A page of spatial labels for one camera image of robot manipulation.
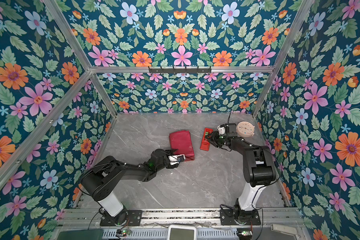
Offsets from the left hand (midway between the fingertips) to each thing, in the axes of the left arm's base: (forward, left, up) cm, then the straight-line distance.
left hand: (178, 149), depth 90 cm
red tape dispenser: (+4, -17, -3) cm, 18 cm away
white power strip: (-43, -52, -4) cm, 67 cm away
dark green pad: (-39, +42, -8) cm, 58 cm away
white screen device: (-41, -1, -4) cm, 41 cm away
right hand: (+8, -18, +1) cm, 20 cm away
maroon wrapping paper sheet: (+7, -2, -2) cm, 7 cm away
